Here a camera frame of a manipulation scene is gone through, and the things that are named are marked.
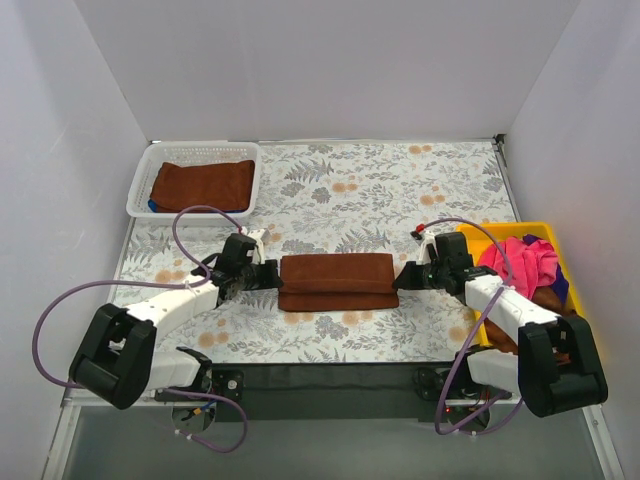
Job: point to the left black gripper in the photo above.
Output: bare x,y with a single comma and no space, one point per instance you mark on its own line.
265,275

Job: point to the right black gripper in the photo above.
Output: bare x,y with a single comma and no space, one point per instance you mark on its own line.
416,275

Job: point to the brown towel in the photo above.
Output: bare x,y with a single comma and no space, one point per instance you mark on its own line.
337,282
225,186
543,297

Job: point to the blue towel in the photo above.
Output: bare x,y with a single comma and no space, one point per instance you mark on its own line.
151,205

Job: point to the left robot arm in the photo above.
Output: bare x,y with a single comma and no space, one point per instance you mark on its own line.
117,359

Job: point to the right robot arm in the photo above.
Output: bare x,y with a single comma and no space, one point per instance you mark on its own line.
557,367

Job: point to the yellow plastic bin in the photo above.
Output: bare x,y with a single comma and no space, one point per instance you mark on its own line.
485,253

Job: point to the floral table mat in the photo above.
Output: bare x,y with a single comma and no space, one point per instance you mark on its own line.
347,198

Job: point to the pink towel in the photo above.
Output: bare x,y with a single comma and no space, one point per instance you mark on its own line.
534,264

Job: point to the white plastic basket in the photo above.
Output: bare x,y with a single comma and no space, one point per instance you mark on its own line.
185,154

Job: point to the purple towel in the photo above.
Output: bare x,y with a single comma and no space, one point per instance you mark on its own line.
561,285

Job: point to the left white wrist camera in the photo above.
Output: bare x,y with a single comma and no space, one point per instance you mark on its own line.
261,236

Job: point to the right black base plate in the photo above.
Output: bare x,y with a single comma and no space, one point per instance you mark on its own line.
429,383

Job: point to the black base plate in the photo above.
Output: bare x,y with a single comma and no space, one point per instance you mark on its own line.
429,383
225,387

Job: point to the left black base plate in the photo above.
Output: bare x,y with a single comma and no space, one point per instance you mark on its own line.
225,387

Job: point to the aluminium frame rail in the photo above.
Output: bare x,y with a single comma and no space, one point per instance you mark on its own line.
343,391

